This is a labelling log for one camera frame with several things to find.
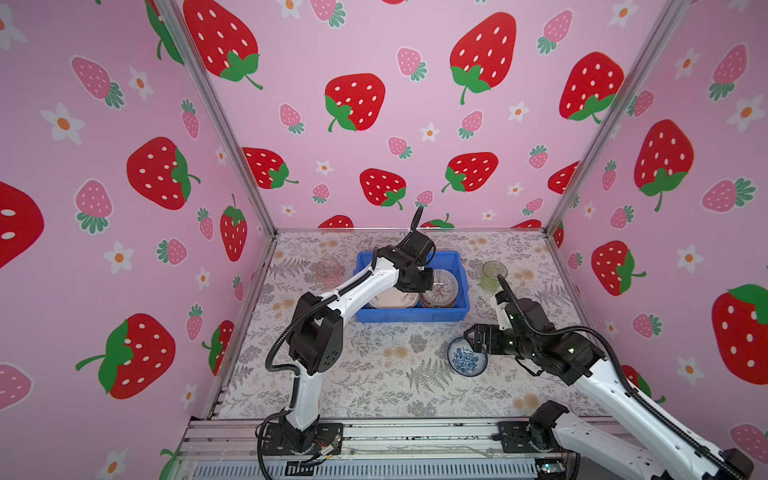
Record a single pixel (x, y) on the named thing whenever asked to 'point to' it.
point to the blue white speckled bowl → (463, 360)
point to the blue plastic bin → (450, 260)
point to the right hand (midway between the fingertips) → (476, 333)
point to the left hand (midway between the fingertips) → (430, 285)
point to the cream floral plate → (395, 298)
